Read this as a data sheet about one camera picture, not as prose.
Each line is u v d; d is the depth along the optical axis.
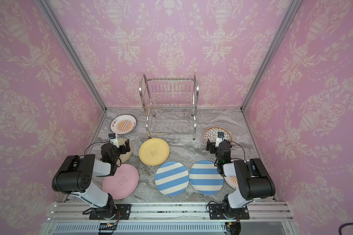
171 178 0.86
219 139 0.81
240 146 0.99
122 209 0.75
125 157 0.92
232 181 0.83
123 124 1.10
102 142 1.02
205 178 0.85
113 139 0.82
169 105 1.06
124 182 0.84
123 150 0.87
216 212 0.73
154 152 0.95
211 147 0.85
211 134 1.05
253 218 0.73
